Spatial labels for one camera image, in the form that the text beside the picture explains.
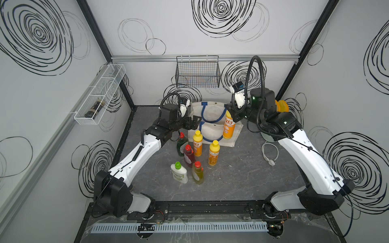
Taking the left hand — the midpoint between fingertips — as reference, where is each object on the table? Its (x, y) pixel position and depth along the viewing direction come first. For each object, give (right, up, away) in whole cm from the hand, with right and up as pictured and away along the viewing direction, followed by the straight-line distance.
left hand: (194, 116), depth 77 cm
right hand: (+16, +5, -13) cm, 21 cm away
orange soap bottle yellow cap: (+16, -5, -7) cm, 19 cm away
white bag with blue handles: (+12, +1, +24) cm, 27 cm away
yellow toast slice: (+53, +6, +14) cm, 55 cm away
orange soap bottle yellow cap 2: (+2, -13, +2) cm, 13 cm away
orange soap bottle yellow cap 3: (+10, -21, +3) cm, 24 cm away
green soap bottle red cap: (-7, -13, +6) cm, 16 cm away
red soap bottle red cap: (-3, -22, +3) cm, 22 cm away
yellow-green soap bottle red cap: (+2, -29, -4) cm, 29 cm away
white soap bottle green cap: (-7, -28, -4) cm, 29 cm away
